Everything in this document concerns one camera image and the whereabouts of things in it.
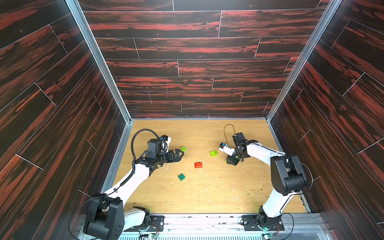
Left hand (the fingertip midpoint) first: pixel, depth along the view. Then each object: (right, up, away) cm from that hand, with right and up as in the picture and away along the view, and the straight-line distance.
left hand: (178, 153), depth 85 cm
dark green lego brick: (+2, -15, +4) cm, 15 cm away
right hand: (+35, -5, +12) cm, 37 cm away
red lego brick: (+12, -8, +8) cm, 17 cm away
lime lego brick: (+2, +1, +16) cm, 17 cm away
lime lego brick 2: (+23, -2, +14) cm, 27 cm away
